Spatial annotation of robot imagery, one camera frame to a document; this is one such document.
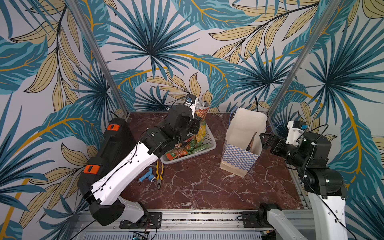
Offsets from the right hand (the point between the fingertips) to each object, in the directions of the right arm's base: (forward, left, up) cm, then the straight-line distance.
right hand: (269, 137), depth 63 cm
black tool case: (+7, +69, -8) cm, 70 cm away
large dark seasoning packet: (+4, +4, -12) cm, 13 cm away
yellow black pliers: (-4, +52, -34) cm, 62 cm away
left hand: (+8, +31, +4) cm, 32 cm away
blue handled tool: (-4, +56, -31) cm, 64 cm away
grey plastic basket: (+18, +22, -27) cm, 39 cm away
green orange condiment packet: (+7, +42, -25) cm, 50 cm away
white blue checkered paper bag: (+26, -1, -24) cm, 35 cm away
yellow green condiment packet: (+19, +27, -25) cm, 41 cm away
